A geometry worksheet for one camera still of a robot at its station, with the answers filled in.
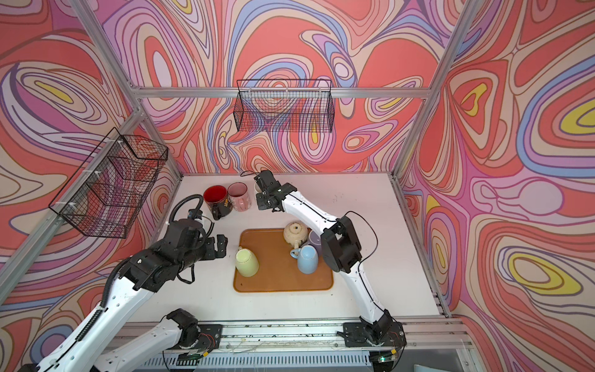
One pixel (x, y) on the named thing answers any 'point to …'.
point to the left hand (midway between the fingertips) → (218, 241)
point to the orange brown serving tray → (278, 270)
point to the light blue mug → (307, 259)
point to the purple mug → (315, 239)
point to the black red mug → (217, 200)
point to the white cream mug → (257, 187)
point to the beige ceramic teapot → (295, 234)
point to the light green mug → (246, 262)
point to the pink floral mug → (238, 194)
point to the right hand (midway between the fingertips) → (267, 205)
